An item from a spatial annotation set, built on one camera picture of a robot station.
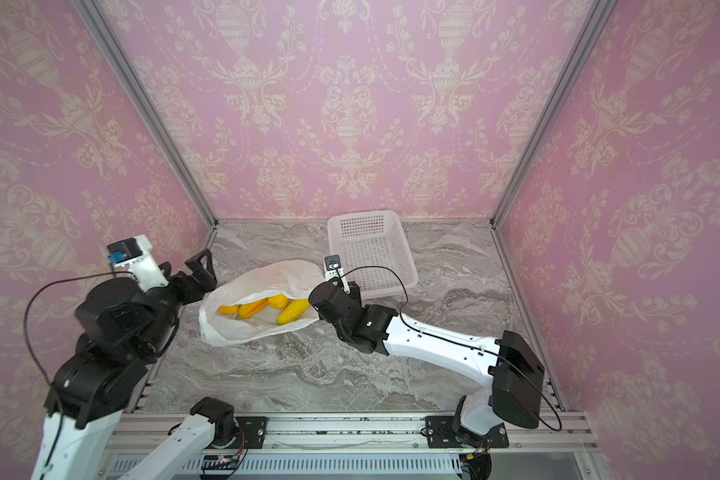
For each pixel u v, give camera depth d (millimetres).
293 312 919
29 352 407
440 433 728
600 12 683
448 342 458
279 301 923
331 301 528
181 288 495
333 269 624
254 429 749
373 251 1101
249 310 923
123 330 392
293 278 891
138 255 465
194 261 505
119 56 764
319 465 777
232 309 911
